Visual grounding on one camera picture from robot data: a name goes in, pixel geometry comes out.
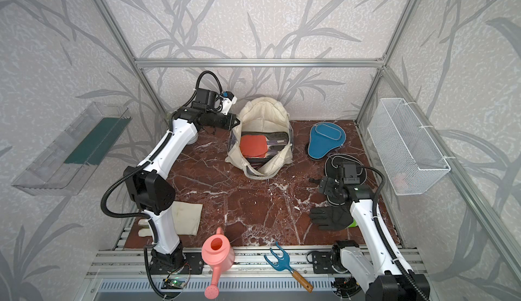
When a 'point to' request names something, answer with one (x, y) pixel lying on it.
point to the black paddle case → (335, 161)
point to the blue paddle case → (324, 137)
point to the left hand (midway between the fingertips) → (239, 121)
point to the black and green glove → (336, 216)
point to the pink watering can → (218, 253)
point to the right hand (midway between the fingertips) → (332, 185)
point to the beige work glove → (186, 216)
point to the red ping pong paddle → (256, 146)
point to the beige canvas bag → (265, 116)
